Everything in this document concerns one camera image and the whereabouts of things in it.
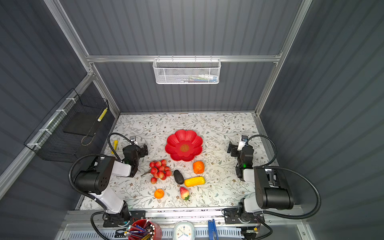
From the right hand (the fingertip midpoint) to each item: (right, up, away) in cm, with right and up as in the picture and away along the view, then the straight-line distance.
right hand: (240, 143), depth 91 cm
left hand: (-67, -2, +5) cm, 67 cm away
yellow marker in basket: (-80, +15, -11) cm, 82 cm away
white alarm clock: (-33, -38, -23) cm, 55 cm away
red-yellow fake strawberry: (-34, -25, -14) cm, 44 cm away
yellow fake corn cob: (-28, -20, -9) cm, 36 cm away
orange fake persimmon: (-26, -13, -6) cm, 30 cm away
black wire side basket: (-92, +6, -19) cm, 95 cm away
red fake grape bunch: (-48, -14, -7) cm, 51 cm away
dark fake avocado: (-38, -19, -7) cm, 42 cm away
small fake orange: (-47, -25, -13) cm, 55 cm away
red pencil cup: (-49, -33, -29) cm, 66 cm away
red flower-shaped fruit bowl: (-36, -3, +10) cm, 37 cm away
